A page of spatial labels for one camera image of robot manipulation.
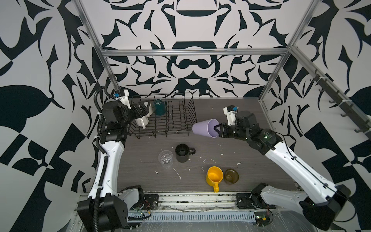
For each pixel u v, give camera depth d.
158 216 0.71
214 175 0.83
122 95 0.62
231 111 0.64
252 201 0.68
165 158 0.89
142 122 0.95
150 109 1.04
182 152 0.89
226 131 0.63
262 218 0.71
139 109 0.63
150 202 0.74
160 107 1.05
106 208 0.38
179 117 1.02
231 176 0.81
